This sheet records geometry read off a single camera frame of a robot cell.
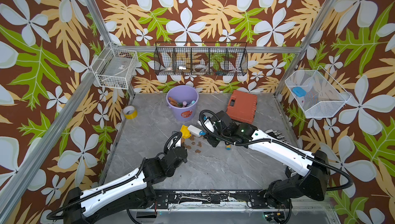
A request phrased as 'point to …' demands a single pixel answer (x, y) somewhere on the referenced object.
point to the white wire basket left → (115, 68)
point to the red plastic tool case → (241, 106)
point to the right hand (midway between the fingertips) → (203, 134)
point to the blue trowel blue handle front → (192, 102)
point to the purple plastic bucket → (182, 99)
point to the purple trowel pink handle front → (184, 103)
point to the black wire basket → (201, 58)
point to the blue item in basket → (299, 91)
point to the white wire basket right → (324, 97)
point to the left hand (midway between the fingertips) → (183, 143)
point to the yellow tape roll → (130, 112)
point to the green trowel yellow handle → (228, 147)
